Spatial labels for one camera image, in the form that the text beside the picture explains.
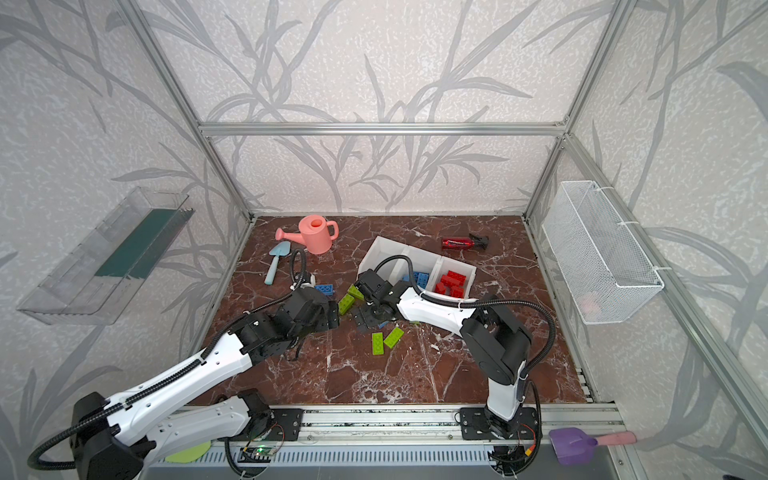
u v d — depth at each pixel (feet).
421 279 3.15
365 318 2.53
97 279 2.14
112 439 1.25
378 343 2.85
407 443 2.37
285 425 2.41
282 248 3.54
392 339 2.88
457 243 3.55
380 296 2.22
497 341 1.53
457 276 3.22
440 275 3.17
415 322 3.00
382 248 3.52
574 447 2.28
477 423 2.43
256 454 2.33
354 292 3.16
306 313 1.90
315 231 3.34
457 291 3.09
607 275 2.00
